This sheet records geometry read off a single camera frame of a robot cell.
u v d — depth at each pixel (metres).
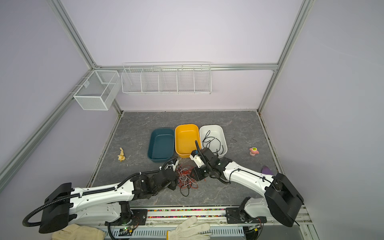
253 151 0.93
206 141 1.00
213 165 0.63
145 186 0.57
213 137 1.02
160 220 0.74
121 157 0.93
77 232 0.69
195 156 0.75
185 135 1.04
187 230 0.70
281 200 0.41
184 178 0.81
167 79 1.01
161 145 0.98
